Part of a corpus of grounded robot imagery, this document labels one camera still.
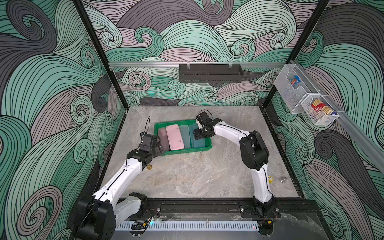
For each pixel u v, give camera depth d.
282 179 0.81
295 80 0.83
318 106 0.66
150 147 0.63
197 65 0.93
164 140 1.00
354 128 0.56
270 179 0.81
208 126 0.74
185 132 1.04
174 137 0.96
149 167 0.87
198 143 0.95
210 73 1.04
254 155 0.55
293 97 0.82
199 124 0.83
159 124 1.04
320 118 0.63
